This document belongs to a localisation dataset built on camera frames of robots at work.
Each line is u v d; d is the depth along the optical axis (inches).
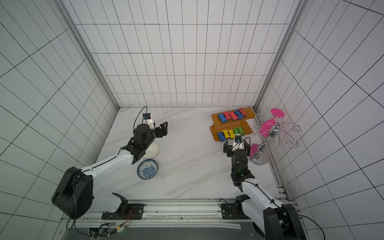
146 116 28.0
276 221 15.9
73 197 16.4
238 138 27.5
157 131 29.2
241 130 40.5
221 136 39.4
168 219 28.2
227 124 36.7
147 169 33.9
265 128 29.8
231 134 39.6
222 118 36.7
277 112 31.0
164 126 30.9
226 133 39.6
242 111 38.0
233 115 37.4
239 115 37.3
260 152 34.7
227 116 37.4
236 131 40.4
